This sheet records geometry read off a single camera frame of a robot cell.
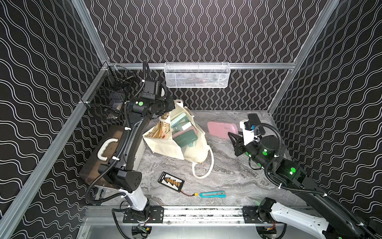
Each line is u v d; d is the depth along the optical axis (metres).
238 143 0.55
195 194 0.81
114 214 0.69
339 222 0.39
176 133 0.90
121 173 0.42
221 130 0.63
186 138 0.88
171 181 0.84
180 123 1.03
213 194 0.82
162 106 0.60
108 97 0.91
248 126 0.50
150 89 0.56
